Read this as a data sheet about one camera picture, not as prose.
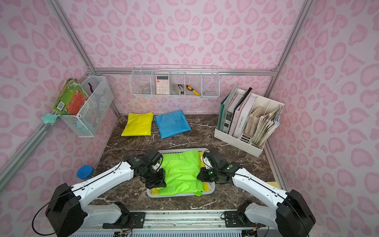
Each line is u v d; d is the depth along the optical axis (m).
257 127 0.90
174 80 1.01
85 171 0.71
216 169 0.62
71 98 0.72
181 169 0.81
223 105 0.84
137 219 0.74
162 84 0.95
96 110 0.88
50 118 0.63
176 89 1.00
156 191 0.73
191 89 0.98
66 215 0.39
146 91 0.97
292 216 0.39
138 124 1.14
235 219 0.72
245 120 0.90
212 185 0.75
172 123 1.13
